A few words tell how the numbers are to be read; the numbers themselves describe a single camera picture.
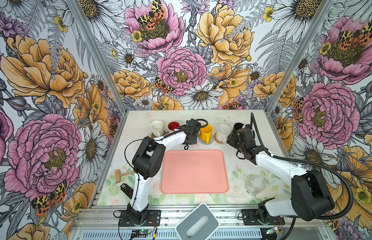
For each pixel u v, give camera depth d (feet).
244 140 2.26
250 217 2.42
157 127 3.28
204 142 3.26
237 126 3.32
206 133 3.17
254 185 2.79
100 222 2.43
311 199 1.40
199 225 2.40
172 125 3.35
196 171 2.99
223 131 3.40
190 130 2.51
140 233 2.34
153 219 2.43
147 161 1.75
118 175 2.86
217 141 3.36
